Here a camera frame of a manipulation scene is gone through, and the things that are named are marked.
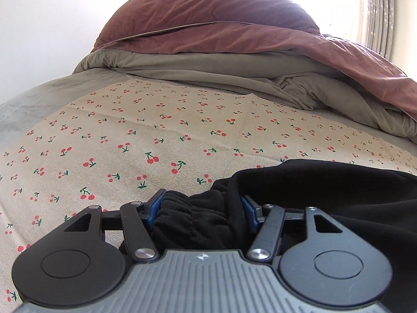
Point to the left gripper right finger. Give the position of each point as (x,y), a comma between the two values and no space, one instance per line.
(269,223)

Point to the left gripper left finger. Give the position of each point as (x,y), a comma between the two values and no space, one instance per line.
(134,219)

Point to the black pants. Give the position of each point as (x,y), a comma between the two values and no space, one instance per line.
(378,205)

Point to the cherry print cloth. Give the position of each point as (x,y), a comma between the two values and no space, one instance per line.
(127,140)

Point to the mauve and grey duvet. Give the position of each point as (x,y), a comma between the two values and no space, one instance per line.
(292,67)

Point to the mauve pillow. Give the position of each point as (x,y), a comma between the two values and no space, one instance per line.
(138,17)

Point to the grey patterned curtain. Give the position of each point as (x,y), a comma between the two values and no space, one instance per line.
(378,22)

